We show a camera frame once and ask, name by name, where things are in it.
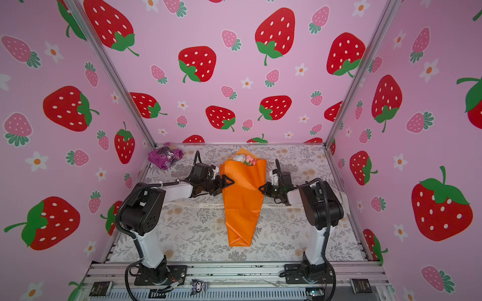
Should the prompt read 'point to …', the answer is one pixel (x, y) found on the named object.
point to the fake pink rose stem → (252, 161)
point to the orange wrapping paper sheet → (243, 199)
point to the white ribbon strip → (199, 205)
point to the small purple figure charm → (198, 286)
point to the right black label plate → (361, 286)
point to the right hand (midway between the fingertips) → (259, 187)
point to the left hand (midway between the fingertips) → (231, 184)
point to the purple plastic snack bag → (162, 156)
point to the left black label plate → (100, 288)
